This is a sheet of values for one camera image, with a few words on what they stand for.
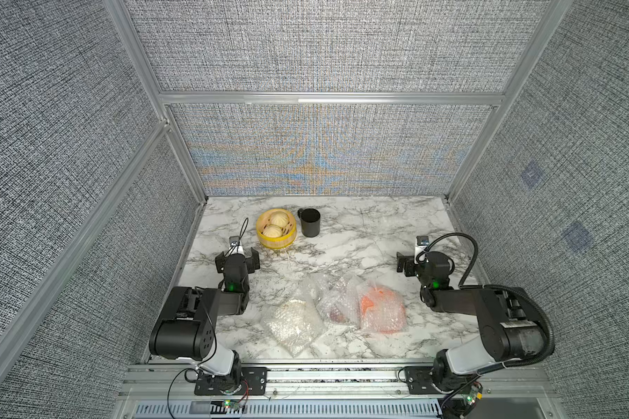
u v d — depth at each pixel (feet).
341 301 2.79
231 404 2.30
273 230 3.30
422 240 2.67
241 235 2.56
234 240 2.60
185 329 1.48
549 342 1.40
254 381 2.42
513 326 1.49
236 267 2.32
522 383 2.45
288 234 3.32
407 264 2.81
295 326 2.60
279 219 3.40
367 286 2.83
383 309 2.68
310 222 3.29
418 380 2.40
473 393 2.30
